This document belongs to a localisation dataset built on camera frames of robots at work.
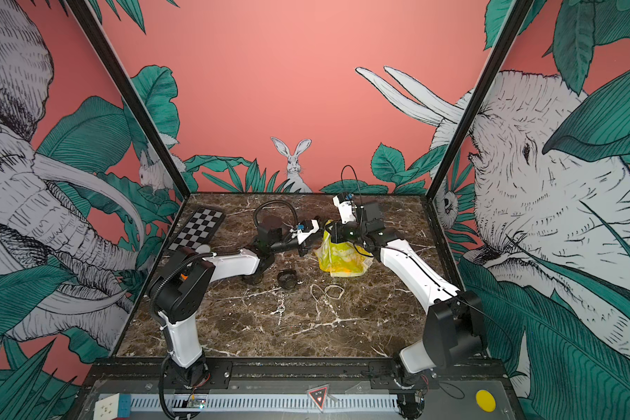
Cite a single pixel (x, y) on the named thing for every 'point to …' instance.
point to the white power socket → (115, 406)
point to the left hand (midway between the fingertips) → (327, 230)
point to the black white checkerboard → (199, 229)
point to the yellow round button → (486, 401)
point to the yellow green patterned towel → (340, 259)
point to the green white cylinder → (203, 248)
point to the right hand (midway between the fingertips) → (325, 223)
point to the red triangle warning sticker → (319, 395)
